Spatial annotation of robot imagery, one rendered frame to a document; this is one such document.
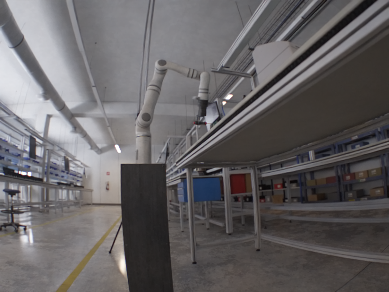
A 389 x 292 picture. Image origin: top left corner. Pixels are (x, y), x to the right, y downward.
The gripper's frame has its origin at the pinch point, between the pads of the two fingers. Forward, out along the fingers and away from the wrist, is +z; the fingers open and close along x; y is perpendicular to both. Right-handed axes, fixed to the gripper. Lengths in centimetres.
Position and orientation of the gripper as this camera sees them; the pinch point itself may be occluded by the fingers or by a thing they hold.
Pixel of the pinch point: (198, 124)
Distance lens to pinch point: 144.9
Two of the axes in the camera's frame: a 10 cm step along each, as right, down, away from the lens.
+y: 9.7, 0.0, 2.5
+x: -2.4, -2.4, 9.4
